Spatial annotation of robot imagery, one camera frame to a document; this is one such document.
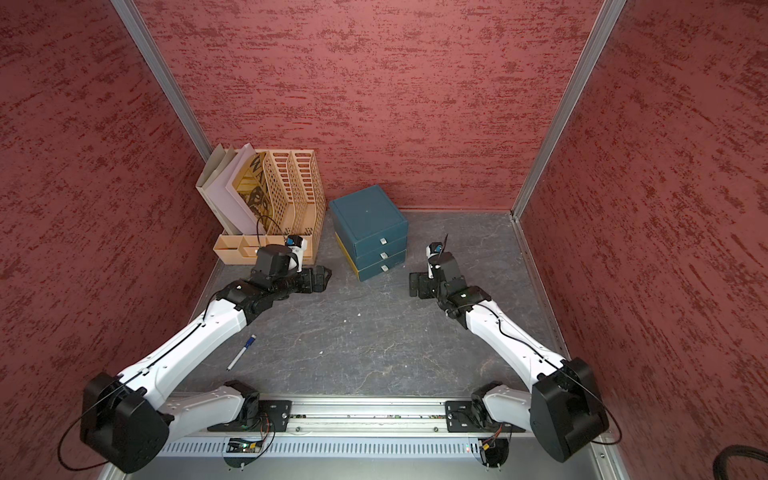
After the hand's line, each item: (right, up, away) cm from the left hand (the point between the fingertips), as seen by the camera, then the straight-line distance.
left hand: (315, 277), depth 82 cm
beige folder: (-36, +37, +14) cm, 53 cm away
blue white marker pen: (-21, -20, +3) cm, 29 cm away
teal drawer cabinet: (+16, +13, +4) cm, 21 cm away
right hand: (+32, -2, +4) cm, 32 cm away
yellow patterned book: (-26, +28, +18) cm, 42 cm away
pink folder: (-30, +23, +8) cm, 39 cm away
